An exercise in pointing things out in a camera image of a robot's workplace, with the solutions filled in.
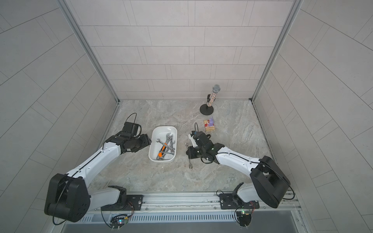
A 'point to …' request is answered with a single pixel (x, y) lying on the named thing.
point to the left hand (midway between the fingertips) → (151, 140)
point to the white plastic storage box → (160, 132)
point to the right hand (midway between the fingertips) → (186, 153)
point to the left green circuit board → (118, 221)
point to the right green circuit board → (245, 218)
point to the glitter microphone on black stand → (206, 109)
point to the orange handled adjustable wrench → (161, 154)
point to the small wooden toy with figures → (209, 125)
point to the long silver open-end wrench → (190, 164)
